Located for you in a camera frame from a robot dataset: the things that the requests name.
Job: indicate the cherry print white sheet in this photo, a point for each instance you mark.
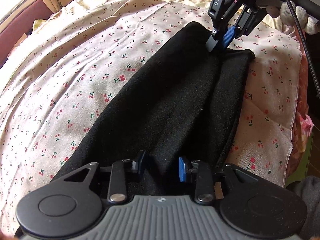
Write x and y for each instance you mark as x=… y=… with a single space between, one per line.
x=23 y=108

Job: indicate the black pants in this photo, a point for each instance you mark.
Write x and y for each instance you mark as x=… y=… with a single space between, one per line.
x=185 y=101

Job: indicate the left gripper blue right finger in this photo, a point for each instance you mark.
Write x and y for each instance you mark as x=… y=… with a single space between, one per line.
x=187 y=170

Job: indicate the white gloved right hand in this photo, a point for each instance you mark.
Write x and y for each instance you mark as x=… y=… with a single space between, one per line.
x=306 y=22

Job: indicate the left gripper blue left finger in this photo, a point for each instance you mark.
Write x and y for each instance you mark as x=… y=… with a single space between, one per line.
x=137 y=163

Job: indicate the maroon window bench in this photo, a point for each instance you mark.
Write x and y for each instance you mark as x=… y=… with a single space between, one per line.
x=21 y=24

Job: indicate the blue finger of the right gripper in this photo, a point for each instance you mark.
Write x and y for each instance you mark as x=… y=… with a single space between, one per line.
x=215 y=40
x=229 y=36

